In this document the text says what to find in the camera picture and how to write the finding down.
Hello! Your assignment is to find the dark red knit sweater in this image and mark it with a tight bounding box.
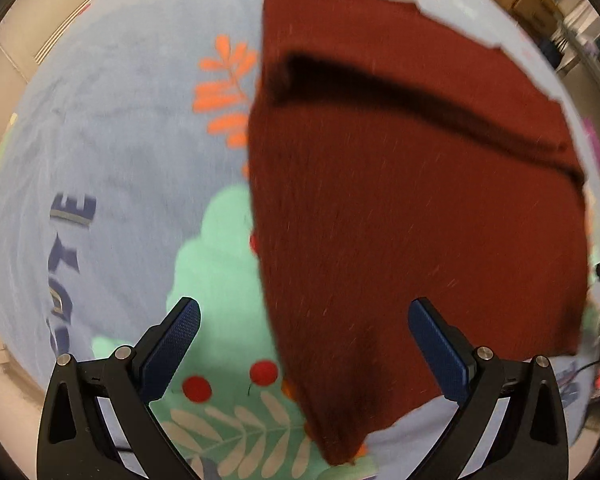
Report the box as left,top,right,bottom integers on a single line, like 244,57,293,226
248,0,588,466

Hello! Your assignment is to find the blue patterned bed sheet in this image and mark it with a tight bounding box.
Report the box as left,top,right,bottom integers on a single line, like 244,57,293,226
0,0,600,479

